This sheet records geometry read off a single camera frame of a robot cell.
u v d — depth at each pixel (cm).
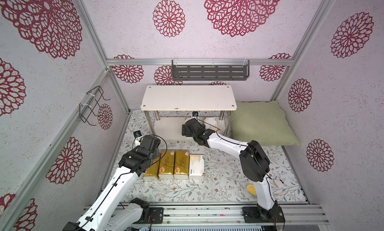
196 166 86
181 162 85
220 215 75
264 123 94
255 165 52
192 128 72
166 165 83
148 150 55
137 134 64
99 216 39
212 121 100
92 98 78
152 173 81
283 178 86
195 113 81
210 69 92
